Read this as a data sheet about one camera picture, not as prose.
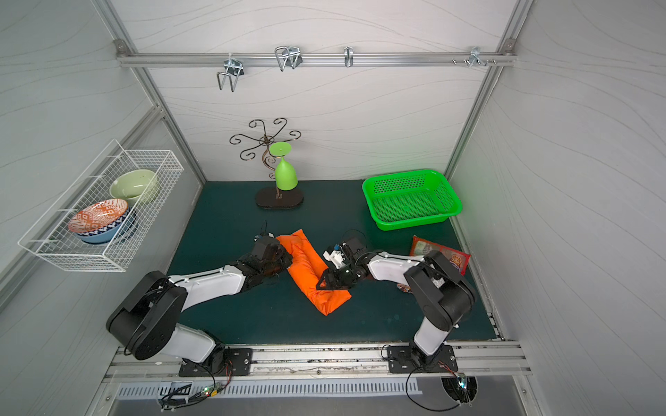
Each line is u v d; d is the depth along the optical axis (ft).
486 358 2.51
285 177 3.04
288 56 2.50
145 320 1.41
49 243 1.83
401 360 2.42
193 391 2.29
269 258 2.38
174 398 2.27
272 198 3.68
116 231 1.86
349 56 2.58
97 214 2.05
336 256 2.76
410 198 3.76
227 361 2.38
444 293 1.54
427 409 2.17
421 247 3.13
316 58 2.53
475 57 2.51
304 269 2.85
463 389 2.33
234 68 2.57
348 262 2.76
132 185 2.38
